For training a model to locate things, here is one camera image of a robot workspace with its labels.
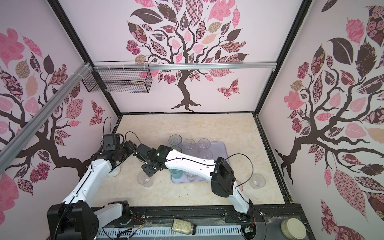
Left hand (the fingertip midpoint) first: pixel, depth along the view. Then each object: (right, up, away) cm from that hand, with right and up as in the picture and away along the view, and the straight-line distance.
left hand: (134, 149), depth 84 cm
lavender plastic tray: (+51, -2, +14) cm, 53 cm away
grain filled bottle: (+30, -33, -17) cm, 48 cm away
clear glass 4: (+33, -15, -1) cm, 36 cm away
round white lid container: (+80, -33, -19) cm, 88 cm away
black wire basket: (-15, +45, +11) cm, 49 cm away
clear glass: (+31, +1, +11) cm, 33 cm away
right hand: (+12, -7, -8) cm, 16 cm away
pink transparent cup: (+51, -8, -33) cm, 62 cm away
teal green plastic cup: (+26, -12, -6) cm, 29 cm away
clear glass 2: (+41, +2, +13) cm, 43 cm away
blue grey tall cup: (+22, +5, +9) cm, 25 cm away
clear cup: (+5, -18, +1) cm, 19 cm away
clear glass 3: (+42, -4, +8) cm, 43 cm away
